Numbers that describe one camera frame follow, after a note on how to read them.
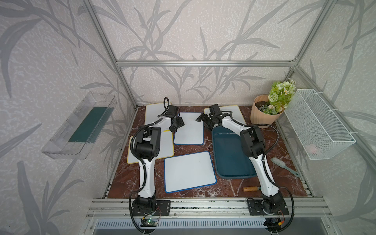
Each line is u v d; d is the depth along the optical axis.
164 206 0.74
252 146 0.63
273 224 0.77
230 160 0.94
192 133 1.02
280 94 0.88
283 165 0.89
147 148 0.58
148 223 0.71
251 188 0.79
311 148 0.73
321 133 0.63
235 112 1.19
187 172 0.87
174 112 0.87
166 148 0.95
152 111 1.19
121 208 0.75
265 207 0.65
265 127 1.08
